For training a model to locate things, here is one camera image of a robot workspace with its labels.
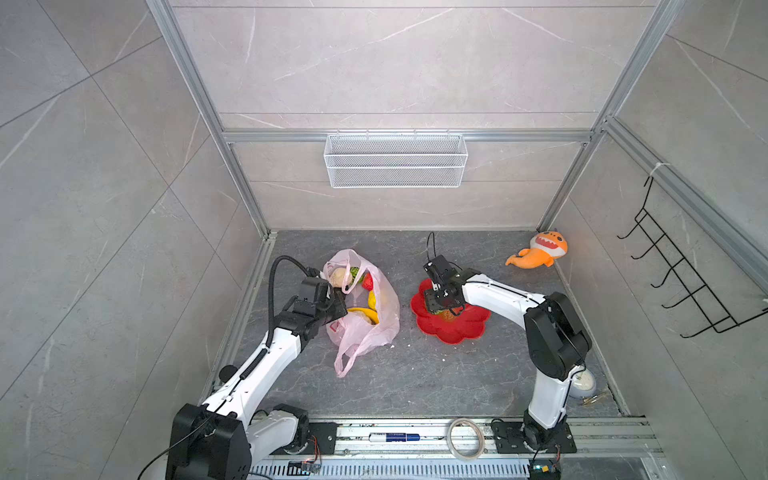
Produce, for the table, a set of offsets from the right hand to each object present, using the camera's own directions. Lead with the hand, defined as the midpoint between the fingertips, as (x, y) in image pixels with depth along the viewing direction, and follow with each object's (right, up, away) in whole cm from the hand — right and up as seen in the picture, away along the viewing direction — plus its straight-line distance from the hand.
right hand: (438, 301), depth 95 cm
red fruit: (-23, +7, -6) cm, 25 cm away
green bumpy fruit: (+3, -4, 0) cm, 5 cm away
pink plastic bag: (-27, -8, -14) cm, 31 cm away
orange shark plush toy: (+40, +17, +10) cm, 45 cm away
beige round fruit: (-33, +7, 0) cm, 34 cm away
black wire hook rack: (+51, +2, -36) cm, 62 cm away
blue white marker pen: (-15, -31, -22) cm, 41 cm away
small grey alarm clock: (+36, -20, -17) cm, 44 cm away
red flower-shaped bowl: (+9, -7, -3) cm, 12 cm away
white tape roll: (+4, -32, -20) cm, 38 cm away
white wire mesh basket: (-14, +48, +6) cm, 50 cm away
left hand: (-28, +3, -11) cm, 31 cm away
